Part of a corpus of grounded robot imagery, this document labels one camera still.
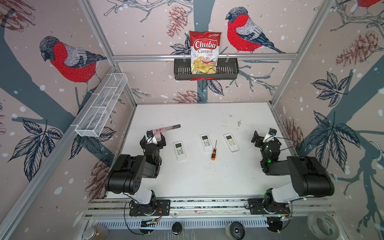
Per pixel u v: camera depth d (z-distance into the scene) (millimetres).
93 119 714
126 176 449
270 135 768
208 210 730
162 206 737
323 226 696
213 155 905
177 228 606
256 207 731
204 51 835
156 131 1008
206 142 971
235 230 589
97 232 604
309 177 457
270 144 714
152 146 735
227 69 947
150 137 756
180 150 928
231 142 974
